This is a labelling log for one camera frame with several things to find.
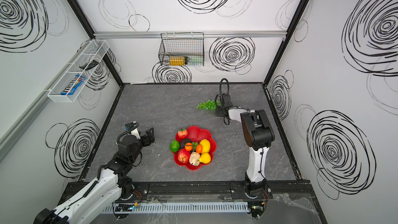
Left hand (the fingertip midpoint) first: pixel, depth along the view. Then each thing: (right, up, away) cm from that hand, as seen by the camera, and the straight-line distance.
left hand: (148, 129), depth 84 cm
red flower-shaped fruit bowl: (+25, -4, +7) cm, 27 cm away
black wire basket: (+18, +49, +15) cm, 55 cm away
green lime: (+15, -8, -3) cm, 17 cm away
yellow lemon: (+31, -8, -1) cm, 32 cm away
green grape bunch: (+35, +13, +19) cm, 42 cm away
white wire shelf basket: (-34, +46, +8) cm, 57 cm away
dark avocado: (+19, -7, +1) cm, 20 cm away
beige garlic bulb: (+25, -13, -7) cm, 29 cm away
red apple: (+20, -12, -7) cm, 24 cm away
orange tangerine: (+22, -8, -4) cm, 24 cm away
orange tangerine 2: (+28, -9, -4) cm, 29 cm away
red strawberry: (+18, -2, +3) cm, 19 cm away
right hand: (+42, +10, +20) cm, 47 cm away
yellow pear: (+31, -13, -6) cm, 34 cm away
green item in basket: (+26, +39, +4) cm, 47 cm away
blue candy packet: (-29, +25, -12) cm, 40 cm away
